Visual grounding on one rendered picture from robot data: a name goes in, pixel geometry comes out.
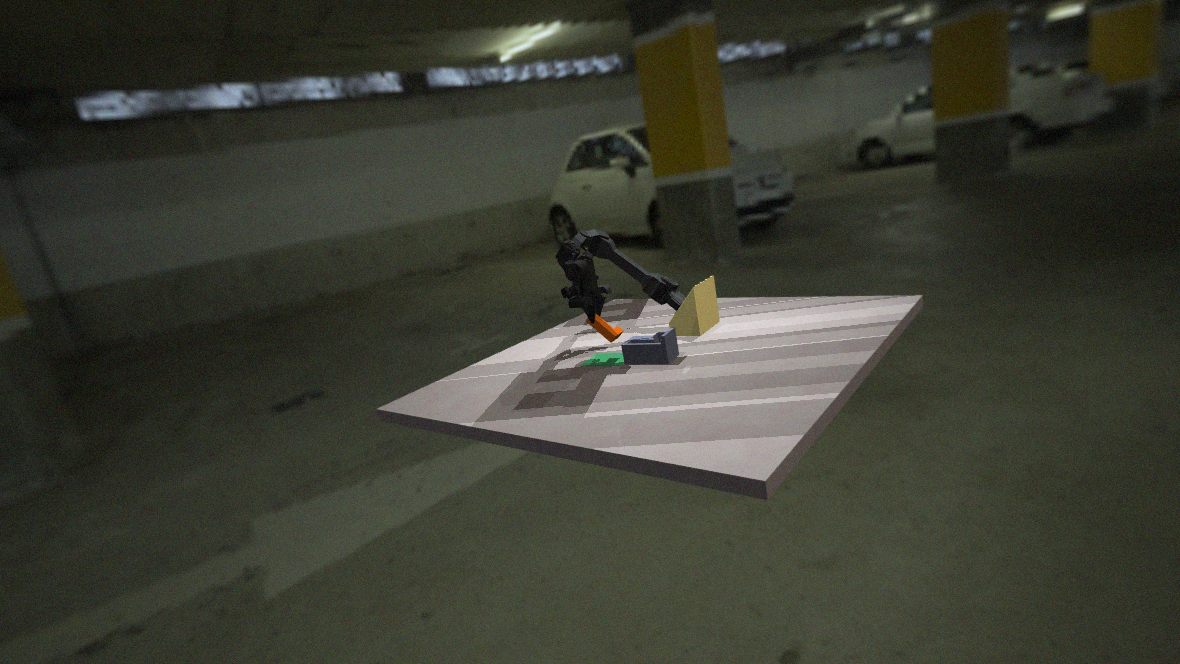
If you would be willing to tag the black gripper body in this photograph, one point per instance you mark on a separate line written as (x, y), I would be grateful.
(589, 291)

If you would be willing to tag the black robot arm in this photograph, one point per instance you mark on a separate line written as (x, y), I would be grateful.
(603, 247)

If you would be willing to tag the orange l-shaped part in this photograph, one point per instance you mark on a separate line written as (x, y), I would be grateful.
(605, 329)

